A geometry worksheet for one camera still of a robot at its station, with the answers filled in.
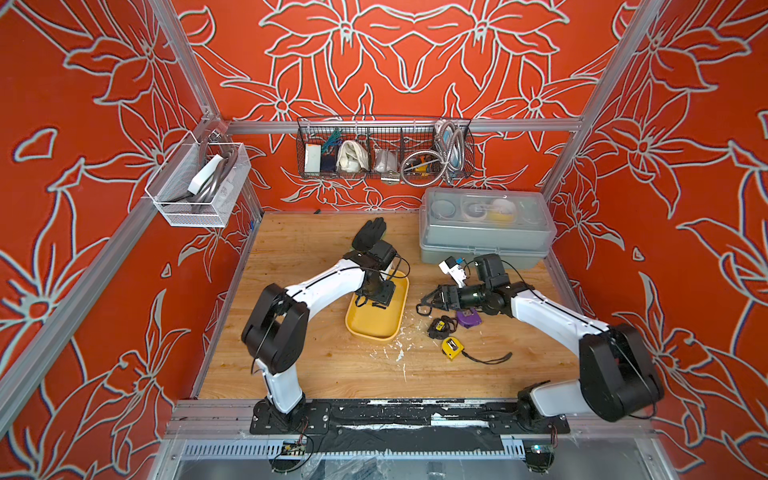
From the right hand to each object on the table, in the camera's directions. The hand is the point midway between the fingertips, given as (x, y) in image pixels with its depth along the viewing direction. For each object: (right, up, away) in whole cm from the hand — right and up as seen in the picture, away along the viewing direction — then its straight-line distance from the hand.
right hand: (426, 303), depth 80 cm
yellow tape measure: (+8, -13, +3) cm, 16 cm away
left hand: (-12, +1, +9) cm, 15 cm away
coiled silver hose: (+1, +39, +8) cm, 40 cm away
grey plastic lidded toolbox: (+29, +21, +10) cm, 38 cm away
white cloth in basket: (-22, +43, +10) cm, 49 cm away
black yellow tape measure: (+5, -9, +6) cm, 11 cm away
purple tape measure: (+14, -6, +9) cm, 18 cm away
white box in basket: (-34, +42, +10) cm, 55 cm away
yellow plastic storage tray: (-13, -8, +7) cm, 17 cm away
